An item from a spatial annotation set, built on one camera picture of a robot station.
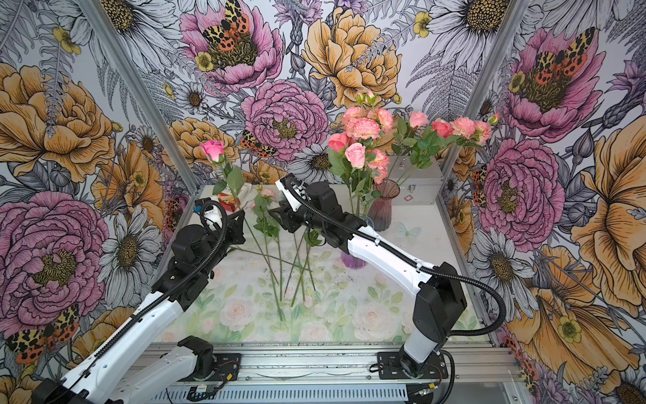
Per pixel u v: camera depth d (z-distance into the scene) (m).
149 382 0.51
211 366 0.72
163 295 0.49
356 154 0.63
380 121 0.69
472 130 0.77
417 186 1.05
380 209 1.01
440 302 0.43
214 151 0.64
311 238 1.02
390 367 0.74
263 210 1.08
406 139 0.87
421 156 0.85
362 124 0.66
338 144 0.75
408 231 1.07
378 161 0.70
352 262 0.92
